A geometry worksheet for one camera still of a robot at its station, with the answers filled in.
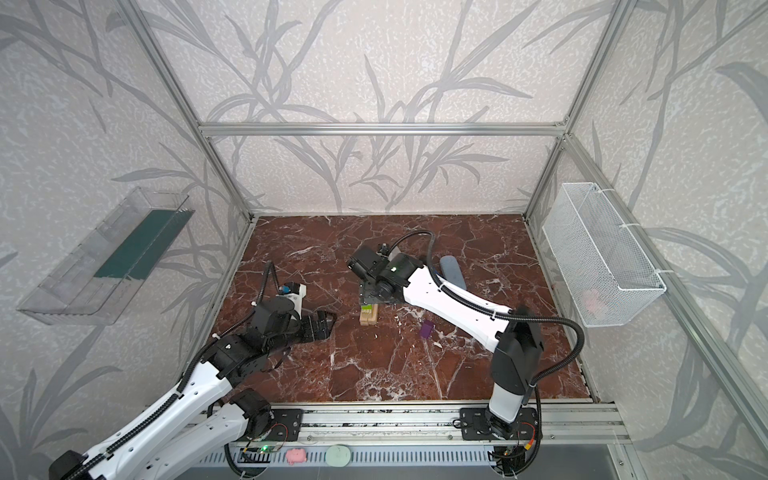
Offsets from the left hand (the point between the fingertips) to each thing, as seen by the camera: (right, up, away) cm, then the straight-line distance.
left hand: (329, 310), depth 78 cm
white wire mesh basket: (+62, +12, -16) cm, 65 cm away
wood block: (+9, -5, +13) cm, 17 cm away
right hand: (+13, +7, +2) cm, 15 cm away
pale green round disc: (+5, -31, -10) cm, 33 cm away
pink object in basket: (+67, +3, -4) cm, 67 cm away
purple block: (+27, -9, +13) cm, 31 cm away
